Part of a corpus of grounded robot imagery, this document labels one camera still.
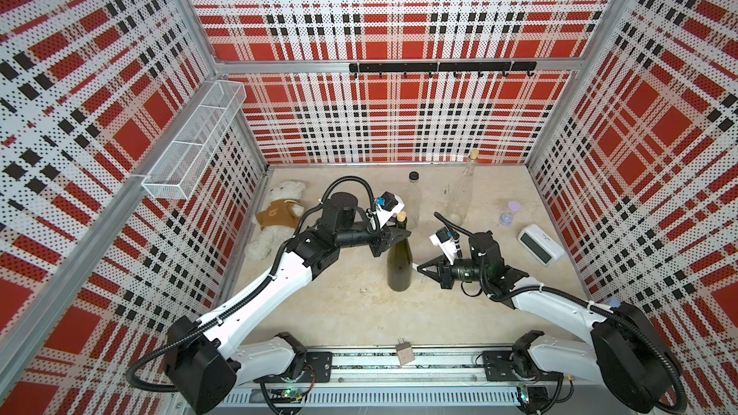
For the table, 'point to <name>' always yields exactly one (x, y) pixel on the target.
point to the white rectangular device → (540, 244)
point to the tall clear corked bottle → (459, 190)
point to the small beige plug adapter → (405, 352)
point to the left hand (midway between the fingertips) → (406, 227)
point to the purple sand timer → (506, 218)
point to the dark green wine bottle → (400, 263)
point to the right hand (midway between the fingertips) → (423, 269)
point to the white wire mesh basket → (186, 160)
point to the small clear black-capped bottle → (413, 201)
